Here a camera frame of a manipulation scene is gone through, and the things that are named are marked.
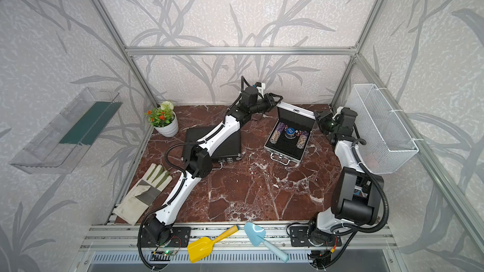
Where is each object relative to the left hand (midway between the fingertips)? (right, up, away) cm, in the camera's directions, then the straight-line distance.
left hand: (283, 100), depth 88 cm
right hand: (+14, -5, -1) cm, 15 cm away
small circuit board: (-47, -60, -18) cm, 78 cm away
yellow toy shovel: (-34, -58, -17) cm, 70 cm away
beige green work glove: (-66, -44, -4) cm, 79 cm away
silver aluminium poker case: (+2, -25, +8) cm, 27 cm away
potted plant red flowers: (-60, -9, +7) cm, 61 cm away
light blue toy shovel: (-13, -55, -13) cm, 59 cm away
